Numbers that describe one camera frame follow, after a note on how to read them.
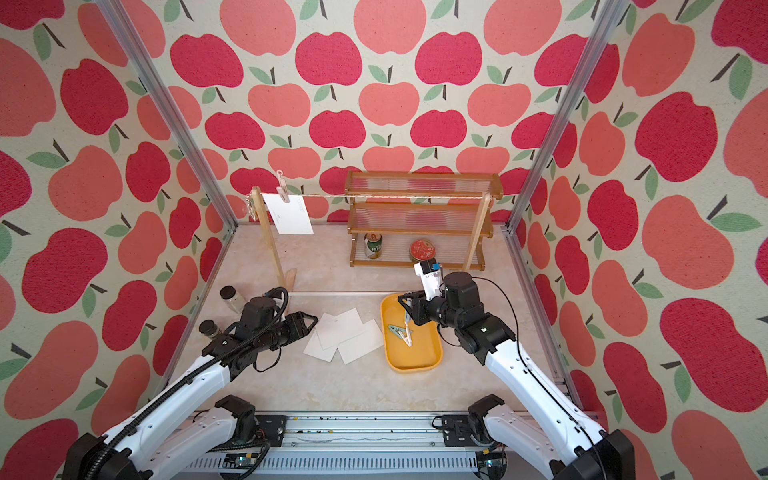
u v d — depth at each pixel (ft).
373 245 3.41
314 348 2.92
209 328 2.70
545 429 1.43
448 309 2.04
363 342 3.02
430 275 2.16
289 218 2.35
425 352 2.81
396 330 2.98
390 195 3.97
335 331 3.21
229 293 2.95
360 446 2.42
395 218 4.13
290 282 3.34
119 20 2.31
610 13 2.28
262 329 2.03
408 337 2.90
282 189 2.10
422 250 3.52
